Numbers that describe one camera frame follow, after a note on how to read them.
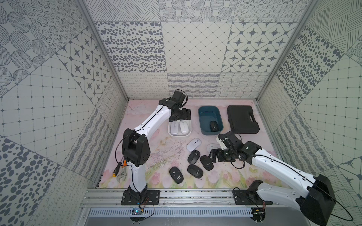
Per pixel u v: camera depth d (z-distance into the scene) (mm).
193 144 927
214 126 1005
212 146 901
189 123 997
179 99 704
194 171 812
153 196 739
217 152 701
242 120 1011
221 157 688
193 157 871
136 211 716
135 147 488
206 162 843
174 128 1011
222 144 648
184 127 1000
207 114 1099
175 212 702
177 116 750
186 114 786
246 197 728
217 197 762
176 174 798
